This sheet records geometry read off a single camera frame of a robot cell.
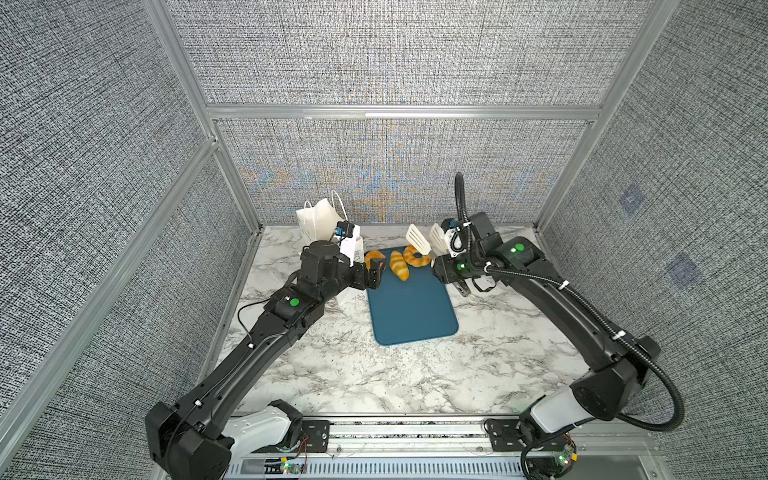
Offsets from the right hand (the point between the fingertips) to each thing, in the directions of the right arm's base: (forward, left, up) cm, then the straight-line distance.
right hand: (440, 264), depth 77 cm
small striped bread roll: (+16, +10, -20) cm, 27 cm away
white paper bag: (+19, +35, -3) cm, 40 cm away
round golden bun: (+21, +19, -20) cm, 35 cm away
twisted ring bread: (+20, +6, -21) cm, 29 cm away
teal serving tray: (-1, +4, -22) cm, 22 cm away
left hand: (-2, +18, +6) cm, 19 cm away
